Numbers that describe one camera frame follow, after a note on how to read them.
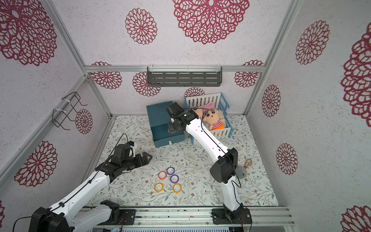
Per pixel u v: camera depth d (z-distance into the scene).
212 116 1.00
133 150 0.68
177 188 0.83
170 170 0.90
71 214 0.41
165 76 0.93
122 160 0.63
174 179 0.87
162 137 0.82
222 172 0.54
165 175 0.88
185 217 0.75
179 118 0.56
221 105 1.12
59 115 0.73
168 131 0.73
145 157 0.74
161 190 0.83
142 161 0.74
